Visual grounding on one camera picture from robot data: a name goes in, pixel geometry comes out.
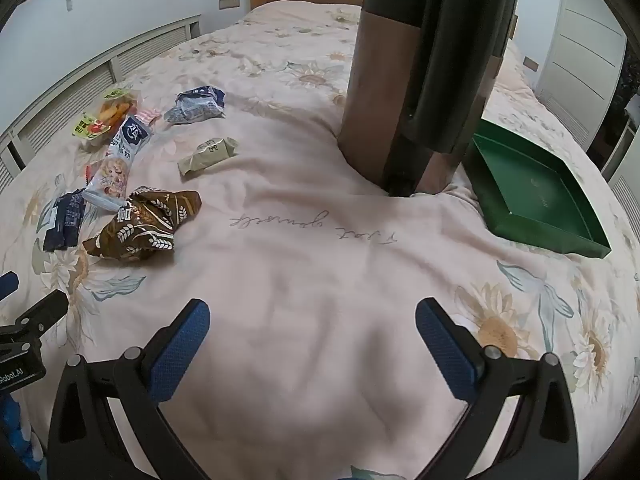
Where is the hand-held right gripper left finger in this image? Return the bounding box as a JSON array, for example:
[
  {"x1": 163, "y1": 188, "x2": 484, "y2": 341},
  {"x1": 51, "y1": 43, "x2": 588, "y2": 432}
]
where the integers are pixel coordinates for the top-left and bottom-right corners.
[{"x1": 47, "y1": 299, "x2": 211, "y2": 480}]

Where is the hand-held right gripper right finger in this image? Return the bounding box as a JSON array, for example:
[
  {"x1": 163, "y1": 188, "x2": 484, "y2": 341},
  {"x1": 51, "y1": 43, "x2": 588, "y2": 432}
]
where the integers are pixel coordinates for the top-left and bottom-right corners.
[{"x1": 415, "y1": 297, "x2": 593, "y2": 480}]

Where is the dark blue snack packet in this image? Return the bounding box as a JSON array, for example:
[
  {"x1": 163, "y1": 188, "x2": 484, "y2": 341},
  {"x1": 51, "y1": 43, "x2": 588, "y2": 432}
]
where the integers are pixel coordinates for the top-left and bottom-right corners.
[{"x1": 43, "y1": 191, "x2": 87, "y2": 252}]

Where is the brown wheat print snack packet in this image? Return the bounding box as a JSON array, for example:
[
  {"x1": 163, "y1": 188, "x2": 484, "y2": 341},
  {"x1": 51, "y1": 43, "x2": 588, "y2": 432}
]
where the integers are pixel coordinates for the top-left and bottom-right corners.
[{"x1": 82, "y1": 186, "x2": 202, "y2": 262}]

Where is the white blue milk pouch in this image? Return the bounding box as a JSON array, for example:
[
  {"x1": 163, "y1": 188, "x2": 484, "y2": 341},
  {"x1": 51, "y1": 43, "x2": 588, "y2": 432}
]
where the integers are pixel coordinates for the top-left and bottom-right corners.
[{"x1": 81, "y1": 115, "x2": 154, "y2": 212}]

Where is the green tray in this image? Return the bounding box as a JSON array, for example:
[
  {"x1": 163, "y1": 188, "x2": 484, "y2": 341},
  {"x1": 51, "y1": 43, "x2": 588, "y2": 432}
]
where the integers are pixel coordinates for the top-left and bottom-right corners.
[{"x1": 464, "y1": 119, "x2": 612, "y2": 260}]

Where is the olive green snack packet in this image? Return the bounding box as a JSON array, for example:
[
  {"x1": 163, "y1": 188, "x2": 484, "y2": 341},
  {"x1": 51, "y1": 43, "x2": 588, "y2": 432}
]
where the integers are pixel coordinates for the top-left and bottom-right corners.
[{"x1": 178, "y1": 137, "x2": 240, "y2": 180}]

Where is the blue white crinkled snack packet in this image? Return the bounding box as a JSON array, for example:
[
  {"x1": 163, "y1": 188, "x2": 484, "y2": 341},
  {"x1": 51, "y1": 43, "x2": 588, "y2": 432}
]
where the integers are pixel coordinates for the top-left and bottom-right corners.
[{"x1": 164, "y1": 86, "x2": 226, "y2": 125}]

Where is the orange snack packet green label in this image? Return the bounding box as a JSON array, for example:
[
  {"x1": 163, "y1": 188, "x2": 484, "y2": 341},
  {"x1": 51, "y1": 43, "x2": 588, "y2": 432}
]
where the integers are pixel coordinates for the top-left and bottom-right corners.
[{"x1": 74, "y1": 87, "x2": 142, "y2": 152}]

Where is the white wardrobe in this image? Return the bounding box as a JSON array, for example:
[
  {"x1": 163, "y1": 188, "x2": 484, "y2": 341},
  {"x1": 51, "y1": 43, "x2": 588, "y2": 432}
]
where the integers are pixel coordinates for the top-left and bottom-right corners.
[{"x1": 534, "y1": 0, "x2": 640, "y2": 153}]

